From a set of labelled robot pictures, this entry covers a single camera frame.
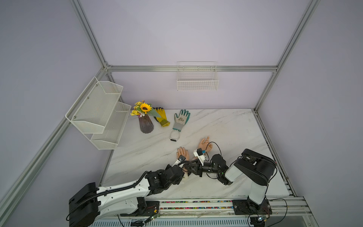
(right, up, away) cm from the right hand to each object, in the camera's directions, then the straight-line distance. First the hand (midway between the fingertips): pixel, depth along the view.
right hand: (187, 167), depth 82 cm
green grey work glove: (-4, +29, +29) cm, 41 cm away
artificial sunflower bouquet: (-28, +36, +3) cm, 45 cm away
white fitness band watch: (-9, +14, +19) cm, 25 cm away
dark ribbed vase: (-32, +25, +25) cm, 47 cm away
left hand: (-5, -1, -1) cm, 5 cm away
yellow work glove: (-19, +29, +28) cm, 45 cm away
